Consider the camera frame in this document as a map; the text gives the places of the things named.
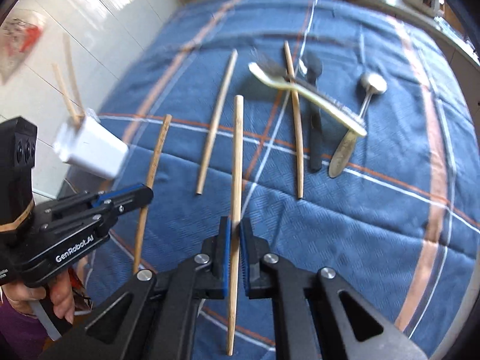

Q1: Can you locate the white utensil holder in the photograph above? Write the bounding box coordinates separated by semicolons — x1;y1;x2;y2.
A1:
53;108;128;180

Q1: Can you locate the black plastic spoon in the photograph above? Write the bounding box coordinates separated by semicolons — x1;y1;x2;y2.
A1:
299;51;323;172

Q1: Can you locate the person's left hand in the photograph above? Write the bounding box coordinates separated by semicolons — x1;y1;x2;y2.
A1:
0;269;76;325

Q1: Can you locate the stainless steel spoon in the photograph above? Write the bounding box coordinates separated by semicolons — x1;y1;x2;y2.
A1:
328;71;388;179

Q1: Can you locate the speckled bamboo chopstick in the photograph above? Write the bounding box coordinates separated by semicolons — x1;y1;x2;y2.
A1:
132;114;173;275

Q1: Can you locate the hanging plastic bag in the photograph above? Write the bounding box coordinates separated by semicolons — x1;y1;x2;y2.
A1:
1;9;46;84

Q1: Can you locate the blue plaid tablecloth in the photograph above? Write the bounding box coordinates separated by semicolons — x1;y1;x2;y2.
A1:
69;0;480;360

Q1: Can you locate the cream plastic spoon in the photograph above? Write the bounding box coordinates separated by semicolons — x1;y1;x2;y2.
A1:
247;62;368;137

